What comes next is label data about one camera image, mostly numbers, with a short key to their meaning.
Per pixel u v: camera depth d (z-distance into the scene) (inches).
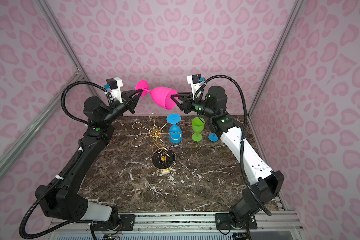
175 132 30.9
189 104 22.0
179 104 23.8
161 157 37.2
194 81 21.4
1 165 20.4
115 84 21.1
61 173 17.1
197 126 36.8
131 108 23.3
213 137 41.8
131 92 23.8
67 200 15.5
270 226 28.5
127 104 22.4
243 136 18.6
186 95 22.1
